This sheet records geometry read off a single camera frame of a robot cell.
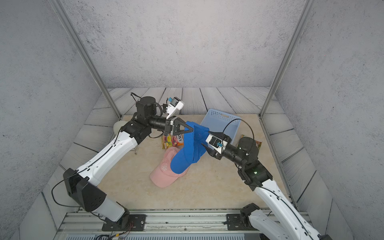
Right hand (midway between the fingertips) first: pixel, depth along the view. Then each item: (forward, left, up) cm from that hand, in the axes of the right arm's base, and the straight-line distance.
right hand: (208, 136), depth 65 cm
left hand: (-3, +7, +6) cm, 10 cm away
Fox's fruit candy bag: (+20, +24, -31) cm, 43 cm away
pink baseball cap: (-5, +25, -30) cm, 39 cm away
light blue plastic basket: (+40, -8, -33) cm, 52 cm away
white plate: (+22, +56, -18) cm, 62 cm away
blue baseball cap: (-6, +6, -2) cm, 9 cm away
